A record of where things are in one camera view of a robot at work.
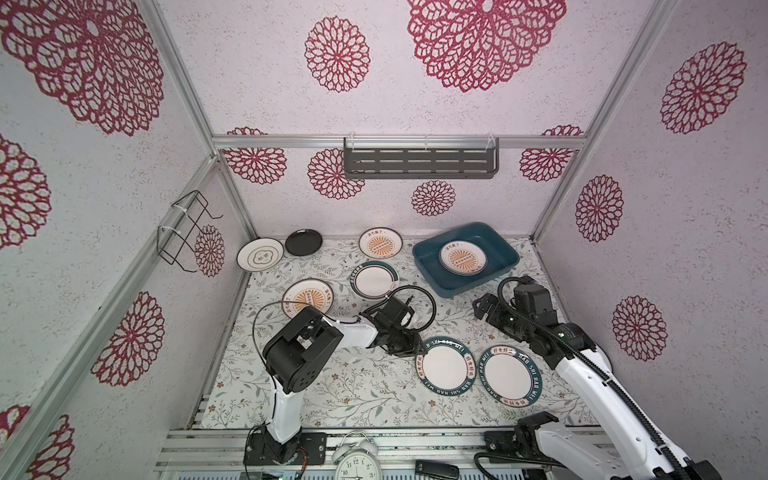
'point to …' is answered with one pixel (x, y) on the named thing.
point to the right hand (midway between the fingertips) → (486, 305)
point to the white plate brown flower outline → (259, 254)
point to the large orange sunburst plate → (463, 258)
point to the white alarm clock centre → (356, 458)
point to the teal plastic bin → (501, 253)
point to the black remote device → (437, 469)
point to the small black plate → (303, 242)
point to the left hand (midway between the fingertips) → (424, 356)
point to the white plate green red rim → (373, 280)
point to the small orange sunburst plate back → (380, 243)
